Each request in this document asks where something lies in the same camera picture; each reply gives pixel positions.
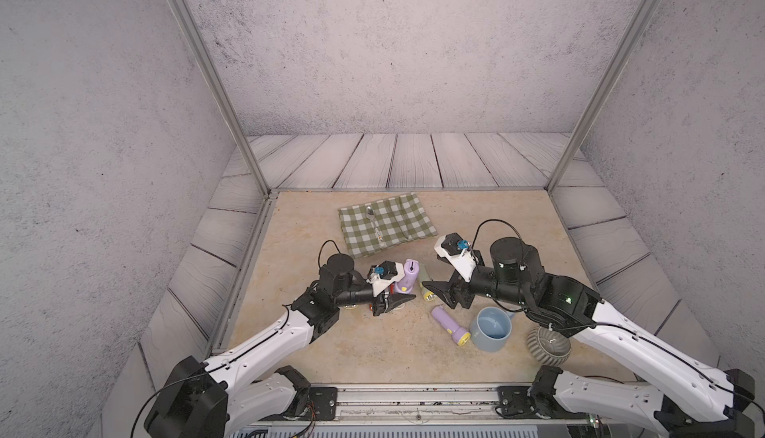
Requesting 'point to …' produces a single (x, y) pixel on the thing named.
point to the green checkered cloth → (371, 226)
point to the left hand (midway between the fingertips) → (412, 288)
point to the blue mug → (490, 328)
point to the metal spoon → (370, 211)
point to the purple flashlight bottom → (404, 286)
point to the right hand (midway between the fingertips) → (435, 270)
